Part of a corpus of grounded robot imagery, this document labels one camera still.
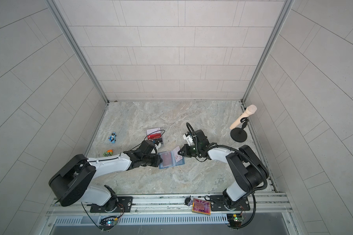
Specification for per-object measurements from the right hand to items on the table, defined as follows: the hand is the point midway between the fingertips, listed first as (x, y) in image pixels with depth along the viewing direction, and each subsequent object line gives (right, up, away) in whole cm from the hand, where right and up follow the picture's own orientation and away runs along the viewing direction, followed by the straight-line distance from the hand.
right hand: (178, 154), depth 85 cm
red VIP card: (-7, -3, +1) cm, 8 cm away
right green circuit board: (+27, -26, -17) cm, 41 cm away
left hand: (-8, -4, +2) cm, 9 cm away
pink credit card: (-1, -1, -1) cm, 2 cm away
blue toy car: (-43, +8, +9) cm, 44 cm away
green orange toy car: (-42, 0, +2) cm, 42 cm away
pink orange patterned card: (+12, -21, -15) cm, 28 cm away
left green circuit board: (-31, -25, -20) cm, 45 cm away
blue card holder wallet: (-3, -5, 0) cm, 6 cm away
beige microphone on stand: (+40, +10, +12) cm, 43 cm away
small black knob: (+5, -18, -15) cm, 24 cm away
